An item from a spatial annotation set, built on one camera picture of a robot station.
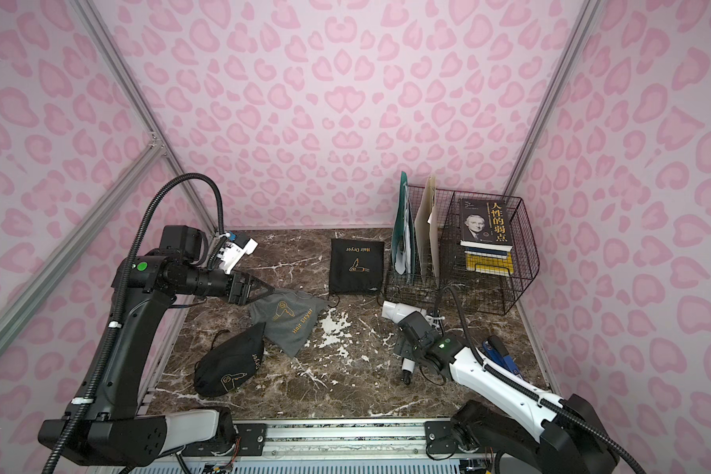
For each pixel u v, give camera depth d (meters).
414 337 0.64
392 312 0.90
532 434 0.43
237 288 0.58
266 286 0.64
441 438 0.74
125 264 0.47
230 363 0.79
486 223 0.91
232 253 0.61
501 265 0.82
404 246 0.88
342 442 0.74
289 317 0.90
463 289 1.02
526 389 0.45
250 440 0.73
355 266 1.08
